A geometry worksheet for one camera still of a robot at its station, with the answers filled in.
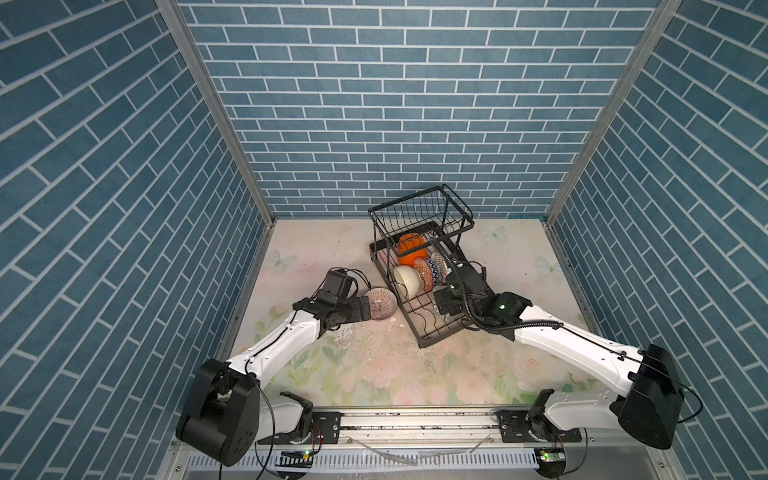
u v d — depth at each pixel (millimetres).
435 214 963
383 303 938
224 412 408
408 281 903
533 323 525
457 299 597
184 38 737
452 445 721
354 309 784
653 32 735
